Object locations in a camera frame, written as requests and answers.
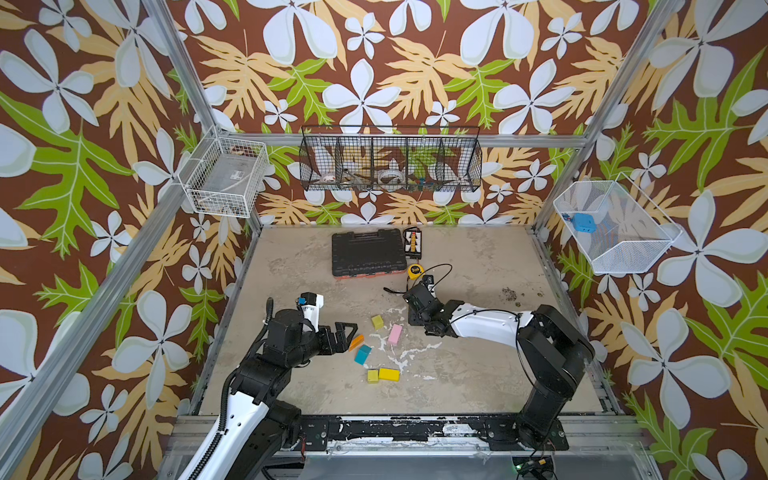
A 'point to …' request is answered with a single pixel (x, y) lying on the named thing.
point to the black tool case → (368, 255)
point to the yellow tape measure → (416, 271)
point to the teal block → (362, 354)
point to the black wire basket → (390, 159)
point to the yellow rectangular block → (389, 374)
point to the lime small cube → (373, 376)
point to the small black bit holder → (412, 243)
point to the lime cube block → (378, 322)
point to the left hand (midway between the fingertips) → (343, 324)
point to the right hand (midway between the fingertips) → (415, 309)
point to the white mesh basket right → (621, 232)
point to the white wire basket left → (224, 176)
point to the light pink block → (395, 333)
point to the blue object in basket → (584, 222)
